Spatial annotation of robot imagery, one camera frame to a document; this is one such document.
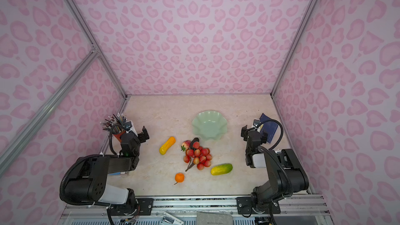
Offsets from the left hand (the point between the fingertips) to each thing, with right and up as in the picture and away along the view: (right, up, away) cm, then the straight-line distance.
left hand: (136, 126), depth 90 cm
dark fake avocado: (+33, -9, +3) cm, 34 cm away
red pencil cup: (-11, -5, -1) cm, 12 cm away
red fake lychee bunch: (+36, -15, -5) cm, 40 cm away
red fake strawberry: (+28, -11, 0) cm, 30 cm away
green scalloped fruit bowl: (+43, 0, +10) cm, 44 cm away
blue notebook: (+81, -2, +10) cm, 82 cm away
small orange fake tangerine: (+27, -25, -12) cm, 38 cm away
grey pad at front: (+44, -38, -22) cm, 62 cm away
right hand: (+69, 0, +1) cm, 69 cm away
